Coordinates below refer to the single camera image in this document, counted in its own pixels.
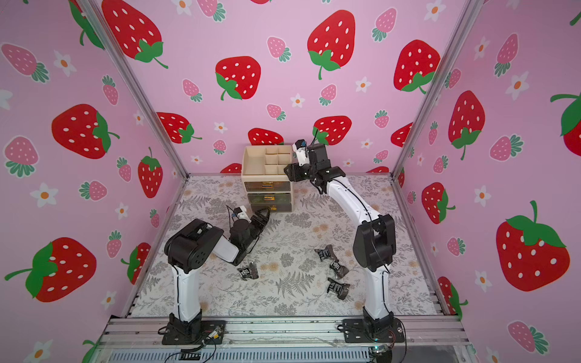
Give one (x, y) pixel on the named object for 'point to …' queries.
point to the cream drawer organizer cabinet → (265, 180)
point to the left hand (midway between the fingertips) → (271, 211)
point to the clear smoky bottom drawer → (275, 207)
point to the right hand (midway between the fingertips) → (296, 166)
